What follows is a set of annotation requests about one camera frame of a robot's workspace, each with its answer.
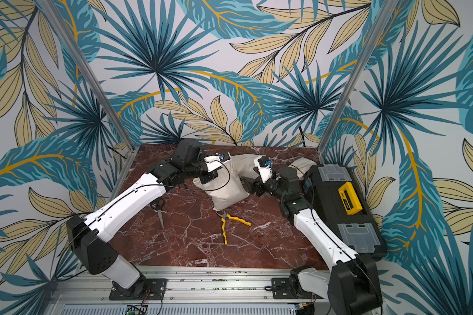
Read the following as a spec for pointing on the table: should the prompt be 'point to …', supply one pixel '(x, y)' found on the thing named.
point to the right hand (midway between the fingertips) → (236, 178)
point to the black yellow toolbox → (337, 197)
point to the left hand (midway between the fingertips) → (217, 166)
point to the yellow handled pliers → (224, 220)
